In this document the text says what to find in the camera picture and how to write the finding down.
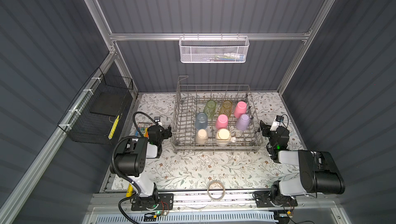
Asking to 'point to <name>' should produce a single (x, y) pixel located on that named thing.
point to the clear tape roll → (218, 199)
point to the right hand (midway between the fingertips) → (271, 123)
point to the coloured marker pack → (143, 128)
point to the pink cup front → (240, 109)
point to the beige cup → (201, 137)
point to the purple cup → (243, 123)
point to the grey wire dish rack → (214, 119)
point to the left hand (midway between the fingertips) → (160, 126)
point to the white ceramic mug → (223, 136)
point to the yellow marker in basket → (114, 127)
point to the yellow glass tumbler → (226, 108)
